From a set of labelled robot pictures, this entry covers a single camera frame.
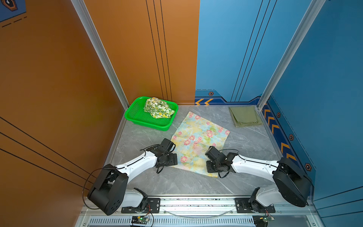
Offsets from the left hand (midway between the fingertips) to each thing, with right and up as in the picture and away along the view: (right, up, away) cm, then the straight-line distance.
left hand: (171, 160), depth 88 cm
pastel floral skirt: (+14, +13, +11) cm, 22 cm away
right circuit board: (+50, -24, -18) cm, 58 cm away
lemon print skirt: (-11, +34, +15) cm, 39 cm away
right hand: (+22, -4, -2) cm, 22 cm away
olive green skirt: (+56, +28, +23) cm, 67 cm away
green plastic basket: (-32, +32, +24) cm, 51 cm away
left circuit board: (-14, -25, -18) cm, 34 cm away
